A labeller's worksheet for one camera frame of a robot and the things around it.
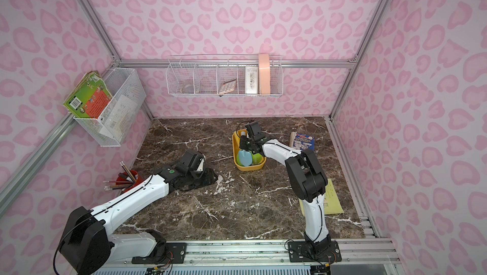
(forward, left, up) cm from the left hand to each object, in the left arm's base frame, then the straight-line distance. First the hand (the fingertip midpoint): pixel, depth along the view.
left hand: (215, 176), depth 83 cm
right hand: (+21, -10, -3) cm, 23 cm away
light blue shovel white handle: (+13, -13, -5) cm, 19 cm away
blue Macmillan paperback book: (+26, -45, -9) cm, 53 cm away
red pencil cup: (0, +40, -2) cm, 40 cm away
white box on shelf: (+41, -16, +21) cm, 49 cm away
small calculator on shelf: (+40, -4, +18) cm, 44 cm away
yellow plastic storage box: (+24, -8, -4) cm, 25 cm away
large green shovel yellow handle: (+13, -18, -6) cm, 23 cm away
